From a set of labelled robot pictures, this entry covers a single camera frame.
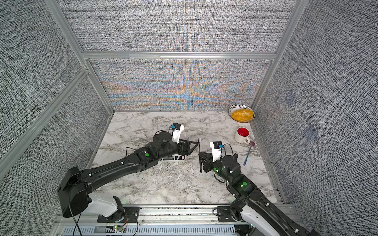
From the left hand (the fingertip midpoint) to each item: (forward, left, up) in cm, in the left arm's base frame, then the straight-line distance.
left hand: (196, 142), depth 72 cm
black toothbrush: (+1, -2, 0) cm, 2 cm away
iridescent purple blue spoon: (+13, -40, -25) cm, 48 cm away
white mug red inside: (+16, -32, -19) cm, 41 cm away
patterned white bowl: (+35, -37, -18) cm, 54 cm away
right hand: (-3, -2, -3) cm, 4 cm away
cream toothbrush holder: (+4, +12, -23) cm, 27 cm away
